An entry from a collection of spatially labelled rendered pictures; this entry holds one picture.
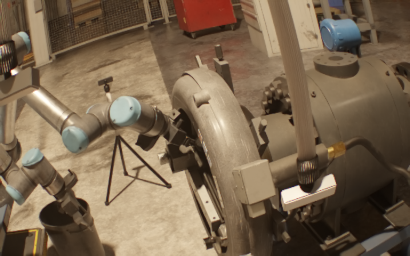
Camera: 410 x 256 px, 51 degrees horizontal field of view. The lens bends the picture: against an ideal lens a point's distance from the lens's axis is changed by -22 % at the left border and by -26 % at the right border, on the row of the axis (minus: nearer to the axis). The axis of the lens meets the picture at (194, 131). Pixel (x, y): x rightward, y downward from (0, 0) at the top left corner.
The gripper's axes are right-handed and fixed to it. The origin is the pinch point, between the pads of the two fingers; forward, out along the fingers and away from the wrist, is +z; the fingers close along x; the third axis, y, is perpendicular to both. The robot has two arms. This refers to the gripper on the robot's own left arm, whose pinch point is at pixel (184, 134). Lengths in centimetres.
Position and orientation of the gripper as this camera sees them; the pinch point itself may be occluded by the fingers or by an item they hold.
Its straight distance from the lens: 188.7
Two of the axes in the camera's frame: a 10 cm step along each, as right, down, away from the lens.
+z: 5.4, 2.2, 8.1
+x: -6.4, -5.1, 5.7
